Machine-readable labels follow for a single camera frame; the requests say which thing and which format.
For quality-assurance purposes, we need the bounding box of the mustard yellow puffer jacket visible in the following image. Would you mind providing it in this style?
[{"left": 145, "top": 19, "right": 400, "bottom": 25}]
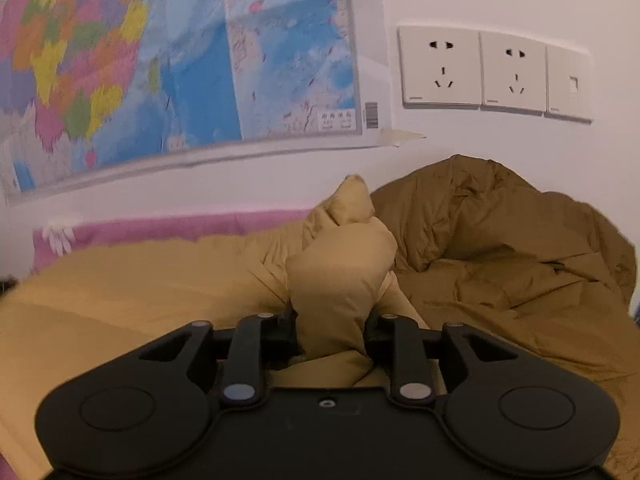
[{"left": 1, "top": 155, "right": 639, "bottom": 479}]

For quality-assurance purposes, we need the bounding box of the pink floral bed sheet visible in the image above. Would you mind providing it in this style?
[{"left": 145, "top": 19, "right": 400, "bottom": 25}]
[{"left": 32, "top": 209, "right": 309, "bottom": 273}]

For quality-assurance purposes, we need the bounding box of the white left wall socket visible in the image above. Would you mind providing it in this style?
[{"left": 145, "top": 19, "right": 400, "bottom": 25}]
[{"left": 397, "top": 25, "right": 482, "bottom": 108}]

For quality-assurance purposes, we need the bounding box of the white wall socket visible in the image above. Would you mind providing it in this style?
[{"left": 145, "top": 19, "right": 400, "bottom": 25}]
[
  {"left": 480, "top": 32, "right": 547, "bottom": 115},
  {"left": 397, "top": 25, "right": 482, "bottom": 108}
]

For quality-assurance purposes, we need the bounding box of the white middle wall socket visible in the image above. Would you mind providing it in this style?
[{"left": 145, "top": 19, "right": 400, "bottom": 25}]
[{"left": 480, "top": 32, "right": 547, "bottom": 115}]

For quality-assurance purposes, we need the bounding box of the white network wall plate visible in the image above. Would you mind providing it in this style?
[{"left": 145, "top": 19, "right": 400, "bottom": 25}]
[{"left": 546, "top": 46, "right": 594, "bottom": 124}]

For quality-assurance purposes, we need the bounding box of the colourful wall map poster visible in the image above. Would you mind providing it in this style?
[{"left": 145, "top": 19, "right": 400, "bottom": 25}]
[{"left": 1, "top": 0, "right": 400, "bottom": 200}]

